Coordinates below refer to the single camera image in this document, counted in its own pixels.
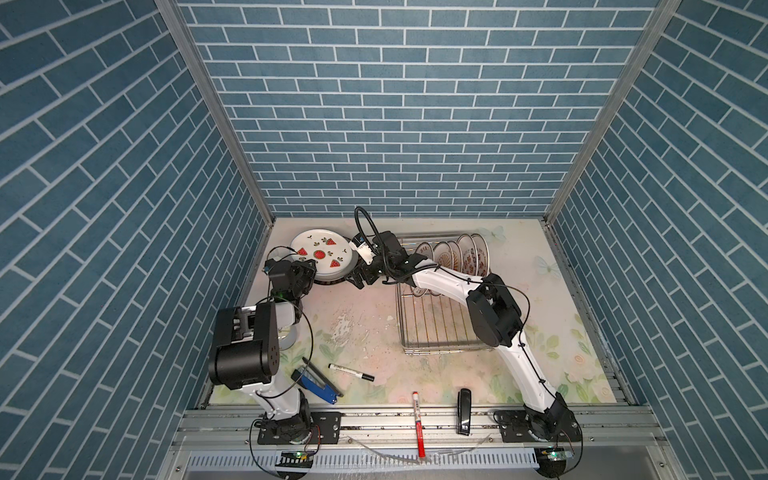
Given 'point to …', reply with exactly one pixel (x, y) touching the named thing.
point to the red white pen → (420, 433)
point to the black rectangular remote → (464, 412)
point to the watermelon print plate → (335, 256)
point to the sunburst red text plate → (425, 250)
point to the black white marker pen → (352, 372)
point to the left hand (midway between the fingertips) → (317, 256)
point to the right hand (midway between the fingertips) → (352, 265)
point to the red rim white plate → (469, 255)
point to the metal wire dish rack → (431, 323)
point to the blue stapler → (309, 377)
